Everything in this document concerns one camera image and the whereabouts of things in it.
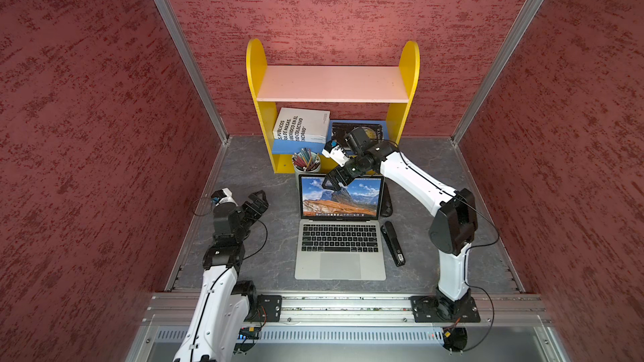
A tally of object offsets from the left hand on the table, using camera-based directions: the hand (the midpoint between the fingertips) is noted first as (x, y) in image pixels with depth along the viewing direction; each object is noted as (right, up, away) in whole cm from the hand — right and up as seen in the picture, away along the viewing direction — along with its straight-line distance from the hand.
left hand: (258, 203), depth 82 cm
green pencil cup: (+12, +10, +8) cm, 18 cm away
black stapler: (+47, -17, +1) cm, 50 cm away
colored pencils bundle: (+15, +15, +13) cm, 25 cm away
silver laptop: (+28, -13, +6) cm, 31 cm away
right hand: (+25, +7, +3) cm, 26 cm away
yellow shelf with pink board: (+27, +37, +31) cm, 55 cm away
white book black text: (+13, +29, +19) cm, 37 cm away
